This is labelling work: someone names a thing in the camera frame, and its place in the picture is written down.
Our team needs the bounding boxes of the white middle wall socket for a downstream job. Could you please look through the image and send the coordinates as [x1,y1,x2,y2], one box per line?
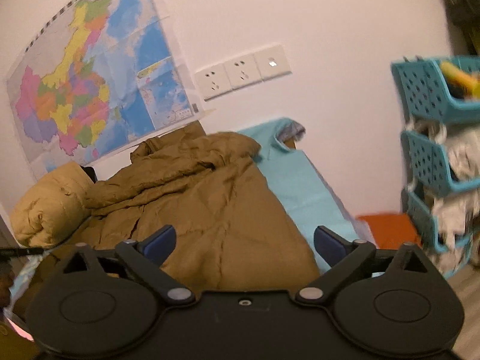
[224,54,262,90]

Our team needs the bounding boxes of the white left wall socket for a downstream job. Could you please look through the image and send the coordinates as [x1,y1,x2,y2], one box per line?
[194,63,233,101]

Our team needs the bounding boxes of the yellow bottle in rack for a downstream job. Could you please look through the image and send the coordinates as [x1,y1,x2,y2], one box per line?
[439,61,479,98]

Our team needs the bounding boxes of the olive hanging garment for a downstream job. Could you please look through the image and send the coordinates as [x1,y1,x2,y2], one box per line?
[444,0,479,55]

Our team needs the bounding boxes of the white items in rack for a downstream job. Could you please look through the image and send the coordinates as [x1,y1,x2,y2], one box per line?
[401,120,479,275]

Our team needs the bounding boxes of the colourful wall map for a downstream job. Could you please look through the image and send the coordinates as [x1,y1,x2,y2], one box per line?
[7,0,203,178]

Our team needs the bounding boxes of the teal plastic storage rack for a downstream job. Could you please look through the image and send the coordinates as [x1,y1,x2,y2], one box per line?
[391,56,479,276]

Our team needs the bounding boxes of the brown down jacket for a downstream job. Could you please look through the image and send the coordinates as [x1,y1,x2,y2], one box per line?
[13,122,320,317]

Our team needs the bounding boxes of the white wall socket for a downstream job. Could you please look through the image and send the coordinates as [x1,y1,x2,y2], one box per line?
[194,63,233,101]
[224,54,262,90]

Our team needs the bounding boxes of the folded tan down jacket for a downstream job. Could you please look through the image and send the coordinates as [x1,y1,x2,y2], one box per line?
[10,162,94,248]

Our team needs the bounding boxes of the white network wall plate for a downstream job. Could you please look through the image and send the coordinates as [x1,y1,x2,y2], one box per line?
[253,45,291,80]

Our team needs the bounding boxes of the teal and grey bed sheet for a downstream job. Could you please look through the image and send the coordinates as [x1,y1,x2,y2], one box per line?
[239,117,376,273]

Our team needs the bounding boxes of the orange cloth on floor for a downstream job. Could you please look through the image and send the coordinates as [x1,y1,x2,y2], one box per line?
[357,213,422,250]

